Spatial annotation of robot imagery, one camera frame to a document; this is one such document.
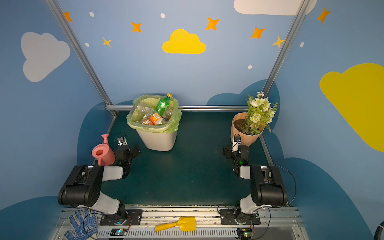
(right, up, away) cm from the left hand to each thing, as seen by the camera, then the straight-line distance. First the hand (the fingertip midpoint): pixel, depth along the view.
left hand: (132, 146), depth 94 cm
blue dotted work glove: (-12, -37, -23) cm, 45 cm away
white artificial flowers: (+77, +20, -12) cm, 81 cm away
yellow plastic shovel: (+36, -36, -21) cm, 55 cm away
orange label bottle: (+19, +17, -14) cm, 29 cm away
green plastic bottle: (+21, +26, -8) cm, 34 cm away
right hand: (+65, +1, +1) cm, 65 cm away
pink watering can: (-11, -4, -10) cm, 15 cm away
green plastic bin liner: (+27, +12, -17) cm, 35 cm away
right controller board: (+65, -40, -23) cm, 79 cm away
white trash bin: (+17, +3, -1) cm, 17 cm away
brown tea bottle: (+15, +15, -16) cm, 27 cm away
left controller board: (+3, -39, -23) cm, 45 cm away
